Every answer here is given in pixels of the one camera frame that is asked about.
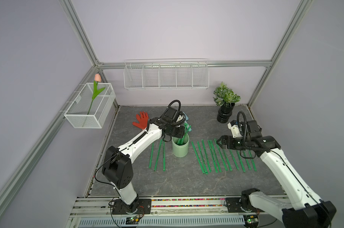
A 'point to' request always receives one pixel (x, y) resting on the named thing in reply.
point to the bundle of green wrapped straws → (186, 128)
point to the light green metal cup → (180, 146)
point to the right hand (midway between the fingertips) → (223, 141)
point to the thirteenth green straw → (157, 155)
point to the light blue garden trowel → (186, 118)
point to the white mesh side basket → (77, 112)
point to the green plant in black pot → (226, 98)
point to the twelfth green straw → (164, 156)
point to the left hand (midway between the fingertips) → (183, 134)
